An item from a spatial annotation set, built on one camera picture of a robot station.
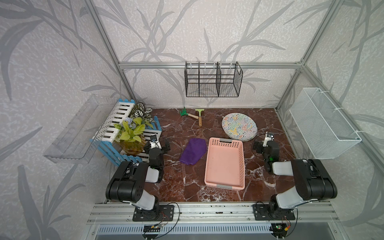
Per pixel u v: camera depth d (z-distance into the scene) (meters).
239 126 1.05
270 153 0.73
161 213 0.73
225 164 0.91
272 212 0.67
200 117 1.12
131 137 0.74
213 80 1.05
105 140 0.69
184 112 1.19
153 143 0.76
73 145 0.63
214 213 0.75
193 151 0.93
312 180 0.46
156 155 0.69
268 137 0.82
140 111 0.81
